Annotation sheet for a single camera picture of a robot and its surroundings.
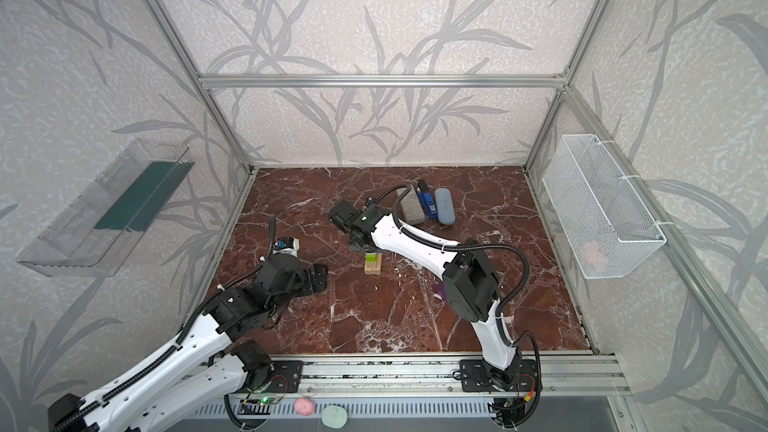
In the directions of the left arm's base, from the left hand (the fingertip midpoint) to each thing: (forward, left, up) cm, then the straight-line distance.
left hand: (319, 263), depth 79 cm
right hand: (+11, -11, -3) cm, 16 cm away
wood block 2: (+4, -13, -11) cm, 17 cm away
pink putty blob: (-31, 0, -10) cm, 32 cm away
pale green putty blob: (-32, -7, -10) cm, 35 cm away
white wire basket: (-2, -65, +22) cm, 68 cm away
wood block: (+8, -15, -13) cm, 21 cm away
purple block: (-2, -33, -13) cm, 36 cm away
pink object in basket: (0, -70, +7) cm, 70 cm away
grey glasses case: (+27, -25, -12) cm, 39 cm away
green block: (+8, -12, -14) cm, 21 cm away
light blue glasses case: (+27, -37, -11) cm, 48 cm away
